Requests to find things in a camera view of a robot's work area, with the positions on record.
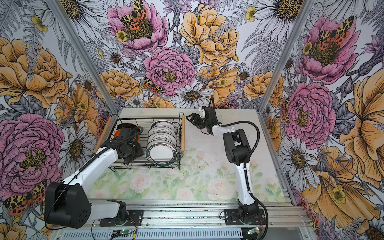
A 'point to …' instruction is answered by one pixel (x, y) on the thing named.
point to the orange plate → (117, 133)
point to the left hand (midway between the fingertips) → (140, 158)
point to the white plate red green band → (161, 155)
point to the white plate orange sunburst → (162, 129)
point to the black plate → (125, 125)
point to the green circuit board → (122, 231)
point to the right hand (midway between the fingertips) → (189, 122)
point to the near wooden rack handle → (183, 132)
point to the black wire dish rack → (147, 123)
